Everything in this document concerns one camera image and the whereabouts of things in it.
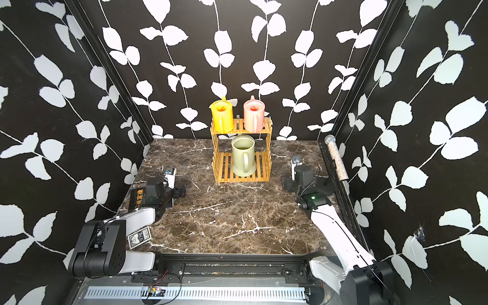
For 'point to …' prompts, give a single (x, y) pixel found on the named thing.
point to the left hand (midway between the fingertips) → (177, 177)
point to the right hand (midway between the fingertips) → (295, 171)
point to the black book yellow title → (136, 198)
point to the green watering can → (243, 155)
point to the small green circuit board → (153, 291)
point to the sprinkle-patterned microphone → (330, 140)
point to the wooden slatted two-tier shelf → (222, 163)
